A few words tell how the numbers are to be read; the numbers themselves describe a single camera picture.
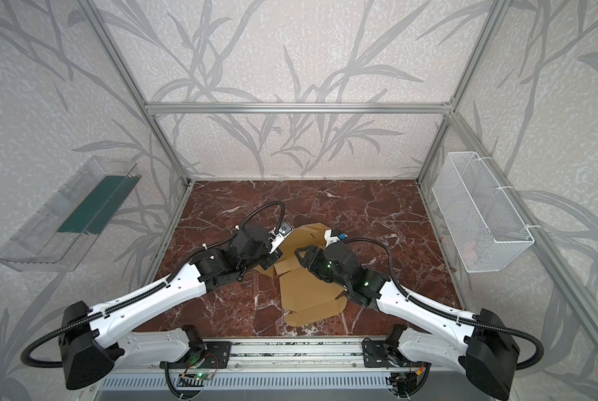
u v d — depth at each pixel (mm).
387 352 650
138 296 438
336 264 564
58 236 640
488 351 393
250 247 551
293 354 753
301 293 848
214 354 726
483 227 620
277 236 636
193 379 722
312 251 668
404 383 707
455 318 432
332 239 711
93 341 390
